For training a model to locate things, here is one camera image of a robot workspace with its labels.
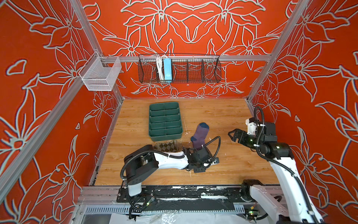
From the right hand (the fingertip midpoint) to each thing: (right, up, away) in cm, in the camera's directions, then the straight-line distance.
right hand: (233, 134), depth 74 cm
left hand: (-14, -18, +9) cm, 24 cm away
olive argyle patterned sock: (-34, -11, +17) cm, 40 cm away
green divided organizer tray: (-39, +5, +23) cm, 46 cm away
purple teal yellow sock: (-16, -6, +20) cm, 26 cm away
